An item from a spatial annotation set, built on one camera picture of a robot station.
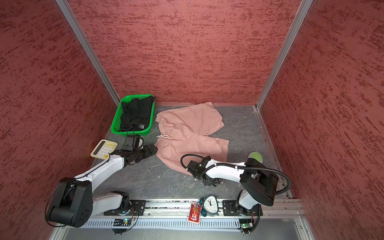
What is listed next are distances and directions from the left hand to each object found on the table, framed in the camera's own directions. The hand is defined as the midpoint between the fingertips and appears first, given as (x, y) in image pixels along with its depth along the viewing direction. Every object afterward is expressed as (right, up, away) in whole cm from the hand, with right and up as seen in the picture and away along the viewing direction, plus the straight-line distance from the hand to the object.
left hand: (152, 154), depth 89 cm
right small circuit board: (+52, -29, -18) cm, 62 cm away
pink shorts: (+20, +13, +13) cm, 27 cm away
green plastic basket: (-28, +18, +10) cm, 35 cm away
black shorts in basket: (-19, +26, +21) cm, 39 cm away
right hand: (+38, -14, -8) cm, 42 cm away
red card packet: (+27, -24, -18) cm, 40 cm away
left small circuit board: (-7, -28, -19) cm, 35 cm away
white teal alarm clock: (+34, -21, -18) cm, 44 cm away
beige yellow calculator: (-33, +3, +5) cm, 34 cm away
